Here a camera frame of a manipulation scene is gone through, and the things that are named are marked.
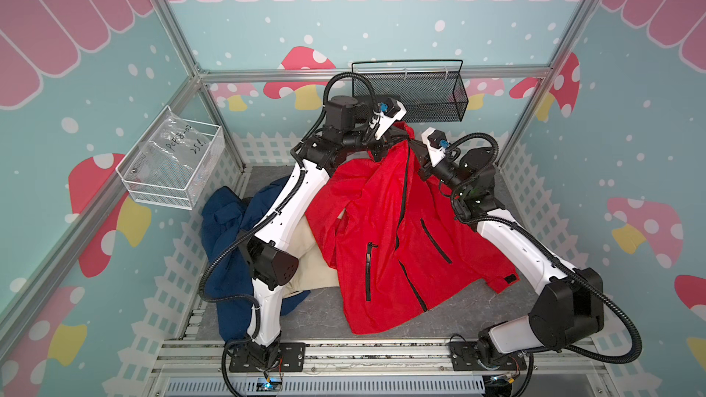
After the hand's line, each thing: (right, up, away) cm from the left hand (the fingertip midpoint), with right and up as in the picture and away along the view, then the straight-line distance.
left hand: (404, 137), depth 70 cm
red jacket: (+1, -29, +17) cm, 34 cm away
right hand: (+3, 0, +2) cm, 4 cm away
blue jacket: (-54, -23, +16) cm, 60 cm away
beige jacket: (-26, -39, +15) cm, 49 cm away
